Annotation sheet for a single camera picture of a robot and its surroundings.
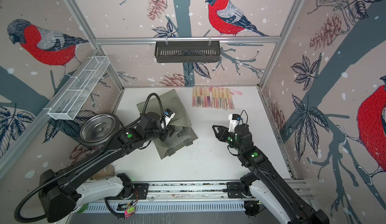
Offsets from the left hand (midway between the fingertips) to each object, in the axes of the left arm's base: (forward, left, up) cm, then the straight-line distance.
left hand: (174, 123), depth 76 cm
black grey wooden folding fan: (+30, -14, -20) cm, 38 cm away
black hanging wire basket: (+56, +5, +7) cm, 56 cm away
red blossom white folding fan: (+42, -23, -20) cm, 52 cm away
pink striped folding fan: (+42, -28, -19) cm, 54 cm away
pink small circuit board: (-36, +19, -17) cm, 44 cm away
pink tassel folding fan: (+41, -38, -21) cm, 60 cm away
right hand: (0, -22, -1) cm, 22 cm away
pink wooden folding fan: (+35, -10, -20) cm, 42 cm away
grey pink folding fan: (+39, -31, -20) cm, 54 cm away
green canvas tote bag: (+2, -3, -18) cm, 18 cm away
